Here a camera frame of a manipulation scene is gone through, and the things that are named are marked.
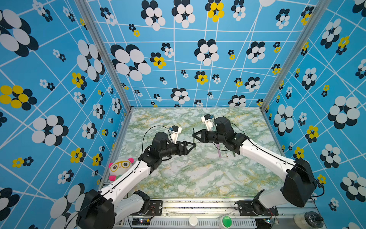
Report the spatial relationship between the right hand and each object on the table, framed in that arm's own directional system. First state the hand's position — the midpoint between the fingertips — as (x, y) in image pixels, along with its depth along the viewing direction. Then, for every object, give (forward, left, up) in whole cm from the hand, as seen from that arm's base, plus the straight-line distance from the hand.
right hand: (194, 134), depth 77 cm
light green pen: (-2, 0, -1) cm, 2 cm away
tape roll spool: (-36, -50, -13) cm, 63 cm away
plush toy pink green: (-12, +43, -14) cm, 47 cm away
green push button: (-37, -13, -14) cm, 42 cm away
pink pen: (+1, -17, -22) cm, 27 cm away
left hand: (-6, +1, -1) cm, 6 cm away
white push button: (-37, +1, -15) cm, 40 cm away
